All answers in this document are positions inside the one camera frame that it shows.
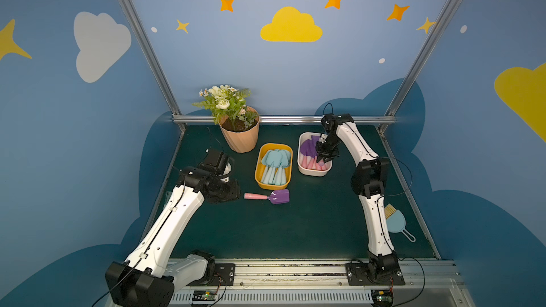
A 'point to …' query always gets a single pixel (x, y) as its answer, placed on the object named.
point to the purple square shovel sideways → (276, 196)
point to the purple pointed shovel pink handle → (306, 150)
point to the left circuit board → (204, 295)
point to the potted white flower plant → (238, 121)
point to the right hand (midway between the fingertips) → (321, 158)
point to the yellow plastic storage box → (261, 149)
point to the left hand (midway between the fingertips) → (234, 191)
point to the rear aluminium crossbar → (284, 118)
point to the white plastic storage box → (307, 162)
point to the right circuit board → (382, 298)
